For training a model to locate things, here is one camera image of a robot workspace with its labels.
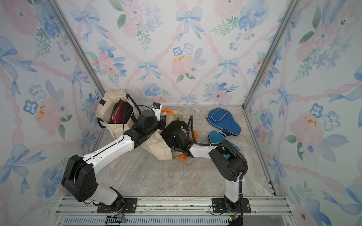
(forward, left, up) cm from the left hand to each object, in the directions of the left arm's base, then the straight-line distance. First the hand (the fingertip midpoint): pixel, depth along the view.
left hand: (166, 115), depth 82 cm
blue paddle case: (+14, -40, -21) cm, 47 cm away
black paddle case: (-12, -1, -1) cm, 12 cm away
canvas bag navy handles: (+12, +43, -6) cm, 45 cm away
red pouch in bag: (+8, +31, -7) cm, 33 cm away
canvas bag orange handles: (-19, -10, -15) cm, 26 cm away
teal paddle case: (-1, -34, -22) cm, 40 cm away
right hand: (-1, +2, -19) cm, 19 cm away
